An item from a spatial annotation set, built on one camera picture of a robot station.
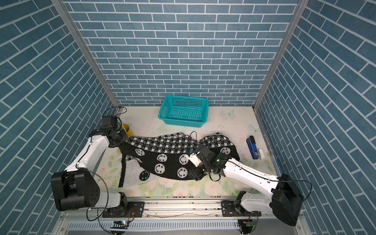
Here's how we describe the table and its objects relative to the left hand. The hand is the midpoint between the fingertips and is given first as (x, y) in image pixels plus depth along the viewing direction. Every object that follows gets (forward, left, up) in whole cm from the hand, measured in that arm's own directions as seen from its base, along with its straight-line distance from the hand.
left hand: (127, 137), depth 87 cm
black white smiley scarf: (-7, -22, -12) cm, 26 cm away
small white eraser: (-7, -83, -9) cm, 84 cm away
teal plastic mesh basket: (+34, -32, -13) cm, 49 cm away
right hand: (-20, -40, -5) cm, 45 cm away
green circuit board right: (-41, -68, -12) cm, 80 cm away
